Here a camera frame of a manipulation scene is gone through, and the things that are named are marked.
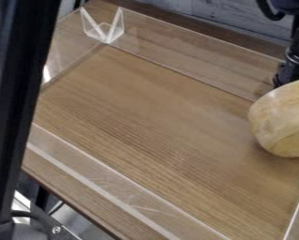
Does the black cable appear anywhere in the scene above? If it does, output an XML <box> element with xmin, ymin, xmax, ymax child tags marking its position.
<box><xmin>0</xmin><ymin>209</ymin><xmax>55</xmax><ymax>240</ymax></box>

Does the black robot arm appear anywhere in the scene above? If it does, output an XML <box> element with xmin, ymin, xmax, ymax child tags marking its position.
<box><xmin>255</xmin><ymin>0</ymin><xmax>299</xmax><ymax>88</ymax></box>

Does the black table leg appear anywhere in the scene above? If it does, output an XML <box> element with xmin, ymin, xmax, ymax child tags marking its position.
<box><xmin>35</xmin><ymin>187</ymin><xmax>49</xmax><ymax>211</ymax></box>

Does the light wooden bowl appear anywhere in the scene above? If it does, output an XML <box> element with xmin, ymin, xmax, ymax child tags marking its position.
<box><xmin>248</xmin><ymin>80</ymin><xmax>299</xmax><ymax>158</ymax></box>

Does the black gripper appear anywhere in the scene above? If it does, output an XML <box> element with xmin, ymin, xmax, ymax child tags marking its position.
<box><xmin>272</xmin><ymin>59</ymin><xmax>299</xmax><ymax>88</ymax></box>

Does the clear acrylic corner bracket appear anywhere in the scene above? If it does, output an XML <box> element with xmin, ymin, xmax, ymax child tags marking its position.
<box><xmin>79</xmin><ymin>7</ymin><xmax>124</xmax><ymax>44</ymax></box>

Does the grey metal base plate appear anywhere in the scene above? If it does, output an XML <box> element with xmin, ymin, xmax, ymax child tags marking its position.
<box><xmin>29</xmin><ymin>213</ymin><xmax>83</xmax><ymax>240</ymax></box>

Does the clear acrylic tray wall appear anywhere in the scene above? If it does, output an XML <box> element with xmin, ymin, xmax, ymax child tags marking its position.
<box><xmin>24</xmin><ymin>0</ymin><xmax>299</xmax><ymax>240</ymax></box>

